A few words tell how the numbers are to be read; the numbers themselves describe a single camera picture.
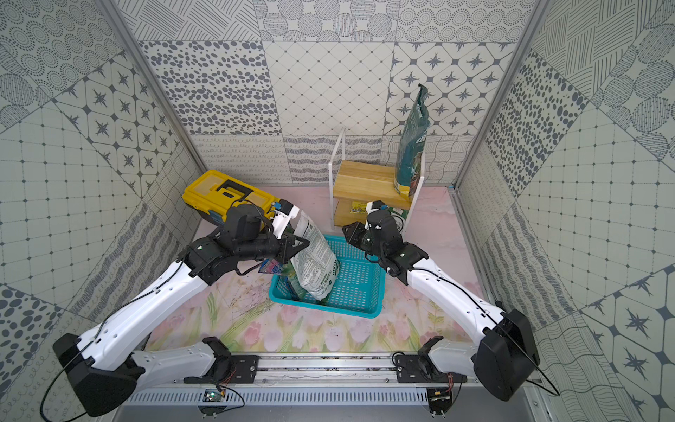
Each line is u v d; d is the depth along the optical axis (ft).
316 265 2.68
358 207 3.42
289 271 2.52
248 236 1.73
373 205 2.39
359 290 2.96
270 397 2.30
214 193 3.13
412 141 2.33
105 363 1.25
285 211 1.98
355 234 2.22
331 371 2.49
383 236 1.88
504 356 1.28
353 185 3.11
